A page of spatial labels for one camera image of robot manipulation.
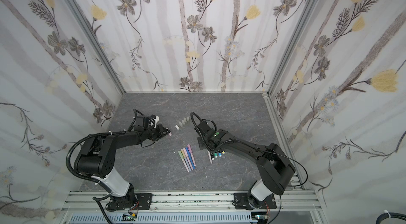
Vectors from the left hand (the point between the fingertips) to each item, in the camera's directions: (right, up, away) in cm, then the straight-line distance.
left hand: (167, 126), depth 94 cm
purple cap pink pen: (+14, -13, -4) cm, 19 cm away
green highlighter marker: (+29, -15, -6) cm, 33 cm away
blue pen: (+14, -17, -6) cm, 23 cm away
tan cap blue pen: (+12, -17, -7) cm, 22 cm away
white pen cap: (+5, -2, +6) cm, 9 cm away
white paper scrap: (+5, -15, -4) cm, 16 cm away
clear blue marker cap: (+8, +2, +9) cm, 12 cm away
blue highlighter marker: (+31, -15, -6) cm, 35 cm away
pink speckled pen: (+25, -16, -5) cm, 30 cm away
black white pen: (+27, -17, -6) cm, 33 cm away
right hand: (+20, -4, -9) cm, 22 cm away
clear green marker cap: (+11, +4, +11) cm, 16 cm away
